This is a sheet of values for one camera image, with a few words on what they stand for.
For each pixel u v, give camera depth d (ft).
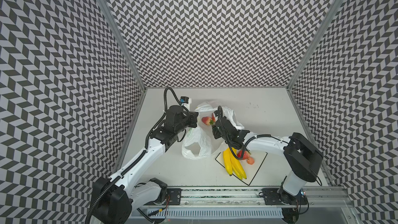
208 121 3.02
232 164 2.54
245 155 2.69
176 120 1.90
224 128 2.14
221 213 2.27
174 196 2.37
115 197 1.21
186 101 2.19
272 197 2.45
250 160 2.64
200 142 2.34
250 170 2.63
